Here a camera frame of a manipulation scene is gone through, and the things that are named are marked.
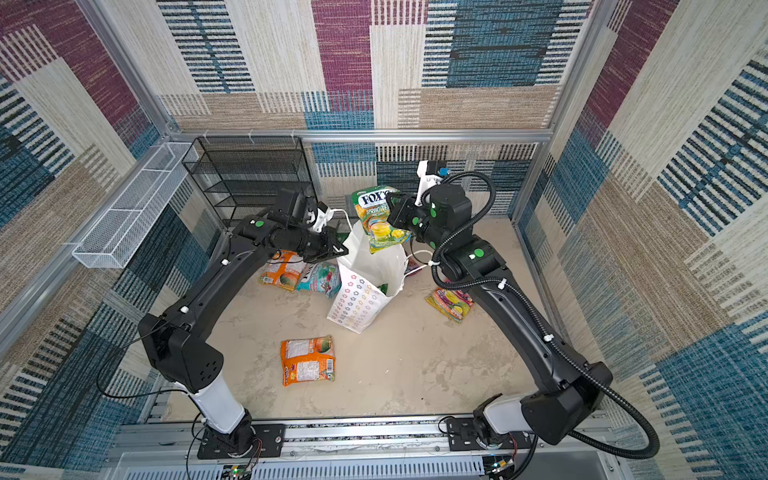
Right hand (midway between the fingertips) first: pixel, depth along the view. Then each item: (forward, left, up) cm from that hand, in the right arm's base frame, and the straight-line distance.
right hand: (385, 201), depth 65 cm
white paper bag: (-10, +5, -17) cm, 20 cm away
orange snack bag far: (+10, +34, -39) cm, 53 cm away
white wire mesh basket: (-2, +63, -8) cm, 64 cm away
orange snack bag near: (-20, +23, -39) cm, 49 cm away
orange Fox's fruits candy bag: (-3, -20, -40) cm, 45 cm away
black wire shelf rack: (+41, +50, -22) cm, 68 cm away
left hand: (0, +9, -15) cm, 17 cm away
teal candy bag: (+7, +22, -38) cm, 45 cm away
